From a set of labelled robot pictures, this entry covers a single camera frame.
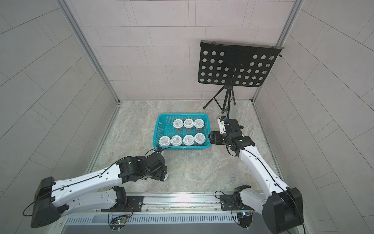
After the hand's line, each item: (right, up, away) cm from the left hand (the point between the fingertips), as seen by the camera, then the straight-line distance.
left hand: (165, 171), depth 75 cm
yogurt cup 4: (-3, +14, +11) cm, 18 cm away
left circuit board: (-19, -18, -11) cm, 28 cm away
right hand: (+26, +18, +6) cm, 32 cm away
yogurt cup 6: (+12, +14, +13) cm, 23 cm away
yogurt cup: (+5, +24, +19) cm, 30 cm away
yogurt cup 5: (+4, +14, +11) cm, 19 cm away
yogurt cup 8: (+2, +2, -9) cm, 9 cm away
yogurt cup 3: (+18, +23, +20) cm, 36 cm away
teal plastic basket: (+7, +18, +24) cm, 31 cm away
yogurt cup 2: (+12, +24, +19) cm, 33 cm away
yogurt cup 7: (+19, +15, +13) cm, 27 cm away
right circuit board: (+39, -19, -8) cm, 44 cm away
